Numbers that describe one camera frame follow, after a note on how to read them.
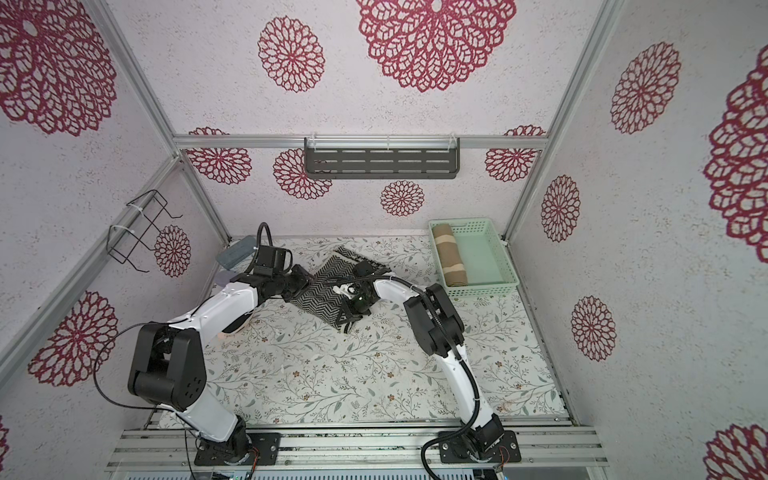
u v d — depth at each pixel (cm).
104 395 44
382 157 95
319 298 97
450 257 106
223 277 110
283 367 87
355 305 90
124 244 73
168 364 46
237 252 113
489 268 110
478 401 63
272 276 71
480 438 64
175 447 75
